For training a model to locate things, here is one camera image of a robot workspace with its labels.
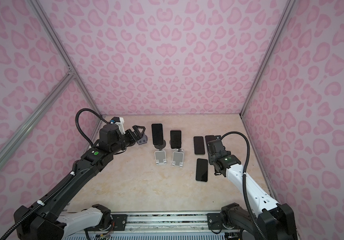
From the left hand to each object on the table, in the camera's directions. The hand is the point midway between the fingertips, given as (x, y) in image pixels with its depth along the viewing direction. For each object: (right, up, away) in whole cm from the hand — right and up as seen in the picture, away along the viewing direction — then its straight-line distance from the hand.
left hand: (141, 128), depth 74 cm
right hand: (+41, -14, +9) cm, 44 cm away
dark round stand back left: (+7, -13, +29) cm, 32 cm away
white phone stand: (+8, -17, +17) cm, 25 cm away
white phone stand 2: (+19, -18, +17) cm, 31 cm away
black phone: (+5, -4, +21) cm, 22 cm away
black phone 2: (+33, -25, +16) cm, 45 cm away
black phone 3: (+33, -11, +27) cm, 44 cm away
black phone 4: (+41, -7, +30) cm, 51 cm away
